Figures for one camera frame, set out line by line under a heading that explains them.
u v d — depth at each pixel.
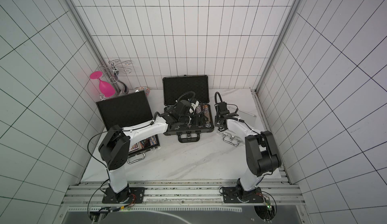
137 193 0.73
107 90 0.98
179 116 0.67
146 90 1.17
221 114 0.72
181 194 0.74
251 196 0.67
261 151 0.46
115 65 0.93
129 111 0.95
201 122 0.76
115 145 0.52
